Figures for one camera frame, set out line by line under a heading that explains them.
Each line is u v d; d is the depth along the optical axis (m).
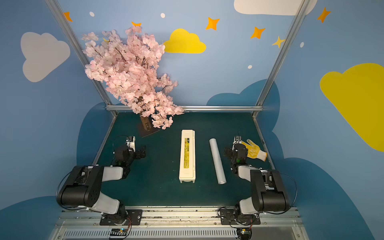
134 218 0.73
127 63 0.72
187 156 0.88
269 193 0.45
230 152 0.86
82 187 0.45
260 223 0.73
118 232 0.73
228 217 0.74
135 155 0.85
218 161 0.93
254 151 1.00
